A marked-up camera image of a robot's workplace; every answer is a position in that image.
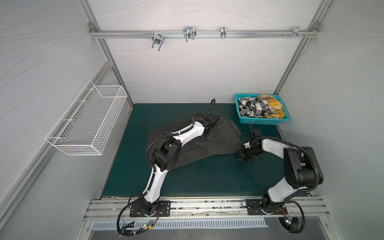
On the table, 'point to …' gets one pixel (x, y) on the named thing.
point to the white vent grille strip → (112, 224)
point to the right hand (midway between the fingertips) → (238, 154)
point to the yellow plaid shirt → (275, 108)
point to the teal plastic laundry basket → (258, 120)
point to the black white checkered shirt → (252, 107)
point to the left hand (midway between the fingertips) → (209, 133)
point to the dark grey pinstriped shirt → (224, 140)
